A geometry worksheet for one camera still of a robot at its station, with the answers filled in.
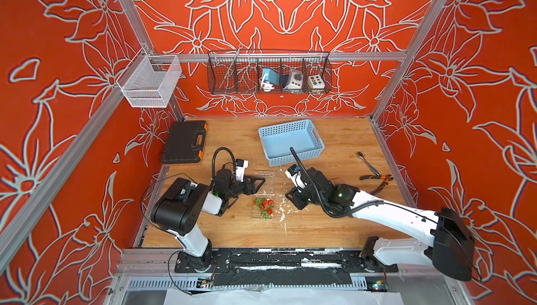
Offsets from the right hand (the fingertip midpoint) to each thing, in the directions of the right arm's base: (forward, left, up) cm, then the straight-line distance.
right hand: (284, 194), depth 77 cm
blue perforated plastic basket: (+36, +2, -11) cm, 38 cm away
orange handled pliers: (+14, -48, -11) cm, 51 cm away
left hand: (+10, +10, -7) cm, 15 cm away
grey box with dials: (+44, -5, +21) cm, 49 cm away
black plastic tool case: (+30, +50, -7) cm, 59 cm away
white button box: (+48, -15, +18) cm, 53 cm away
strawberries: (0, +7, -10) cm, 13 cm away
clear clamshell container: (+6, +7, -11) cm, 15 cm away
